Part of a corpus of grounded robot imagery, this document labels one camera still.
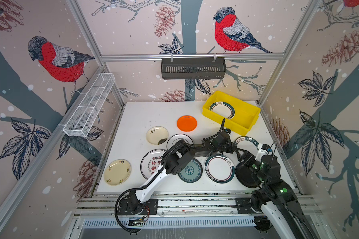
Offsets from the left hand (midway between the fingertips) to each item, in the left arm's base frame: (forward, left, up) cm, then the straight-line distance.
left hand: (240, 146), depth 92 cm
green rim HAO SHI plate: (+4, -7, -3) cm, 9 cm away
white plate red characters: (-8, +56, -3) cm, 57 cm away
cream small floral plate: (+11, +54, -4) cm, 56 cm away
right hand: (-8, +5, +11) cm, 15 cm away
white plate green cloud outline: (+8, +41, -3) cm, 41 cm away
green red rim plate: (+34, +4, -2) cm, 34 cm away
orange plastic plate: (+21, +34, -3) cm, 40 cm away
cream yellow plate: (-15, +75, -3) cm, 76 cm away
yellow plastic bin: (+26, -7, -2) cm, 27 cm away
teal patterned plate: (-15, +31, -4) cm, 34 cm away
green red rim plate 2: (-13, +14, -4) cm, 19 cm away
